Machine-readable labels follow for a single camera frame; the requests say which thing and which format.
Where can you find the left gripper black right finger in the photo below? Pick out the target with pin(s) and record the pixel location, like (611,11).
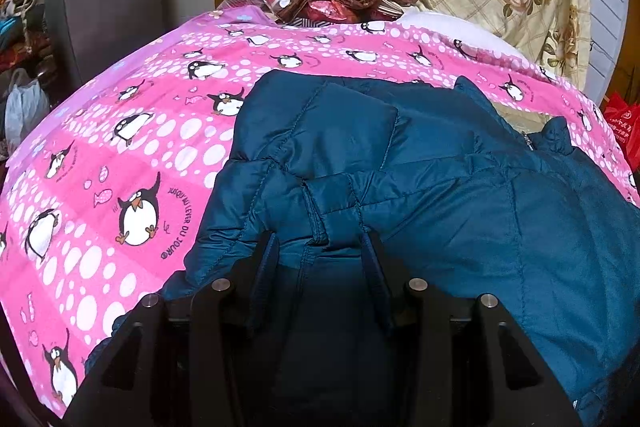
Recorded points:
(458,361)

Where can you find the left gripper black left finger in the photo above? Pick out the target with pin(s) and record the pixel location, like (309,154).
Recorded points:
(191,361)

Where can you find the blue puffer jacket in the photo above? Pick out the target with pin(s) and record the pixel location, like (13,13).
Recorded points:
(458,198)

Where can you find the pink penguin bedsheet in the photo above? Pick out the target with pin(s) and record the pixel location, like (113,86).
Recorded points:
(104,200)

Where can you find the red gift bag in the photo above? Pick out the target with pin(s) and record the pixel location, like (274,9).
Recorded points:
(624,119)

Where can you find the white plastic bag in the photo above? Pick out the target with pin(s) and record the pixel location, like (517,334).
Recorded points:
(26,105)

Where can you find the white pillow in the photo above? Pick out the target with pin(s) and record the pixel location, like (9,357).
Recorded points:
(455,28)

